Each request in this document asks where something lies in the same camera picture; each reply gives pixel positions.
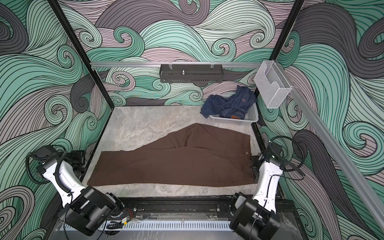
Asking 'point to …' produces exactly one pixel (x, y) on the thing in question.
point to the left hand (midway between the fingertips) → (85, 156)
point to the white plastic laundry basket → (251, 116)
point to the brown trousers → (199, 155)
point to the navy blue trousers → (234, 106)
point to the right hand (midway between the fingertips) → (255, 165)
